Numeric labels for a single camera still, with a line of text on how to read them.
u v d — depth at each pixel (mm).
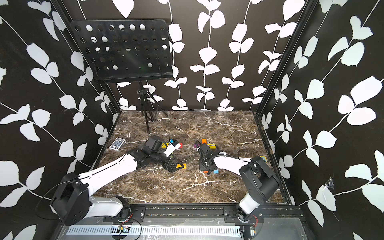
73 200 409
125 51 1182
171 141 731
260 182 451
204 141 1028
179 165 724
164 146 689
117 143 989
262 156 954
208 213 749
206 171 878
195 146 1007
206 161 661
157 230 701
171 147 724
